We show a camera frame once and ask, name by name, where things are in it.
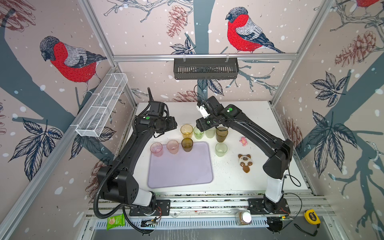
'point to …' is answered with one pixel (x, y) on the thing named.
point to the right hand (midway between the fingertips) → (200, 125)
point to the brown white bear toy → (245, 161)
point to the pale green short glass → (221, 149)
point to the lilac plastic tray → (184, 168)
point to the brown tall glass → (221, 133)
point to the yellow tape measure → (311, 216)
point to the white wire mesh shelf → (101, 105)
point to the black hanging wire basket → (205, 68)
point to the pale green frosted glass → (210, 133)
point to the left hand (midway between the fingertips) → (173, 124)
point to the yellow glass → (186, 131)
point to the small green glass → (198, 133)
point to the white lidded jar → (245, 217)
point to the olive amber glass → (187, 144)
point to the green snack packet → (115, 221)
